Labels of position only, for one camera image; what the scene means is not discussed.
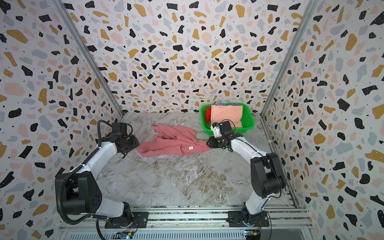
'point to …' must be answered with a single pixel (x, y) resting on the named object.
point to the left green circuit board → (124, 235)
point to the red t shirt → (207, 115)
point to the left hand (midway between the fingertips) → (135, 141)
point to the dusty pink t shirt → (172, 141)
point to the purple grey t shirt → (217, 103)
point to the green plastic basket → (248, 120)
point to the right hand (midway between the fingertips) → (206, 140)
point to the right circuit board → (252, 234)
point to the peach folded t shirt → (219, 113)
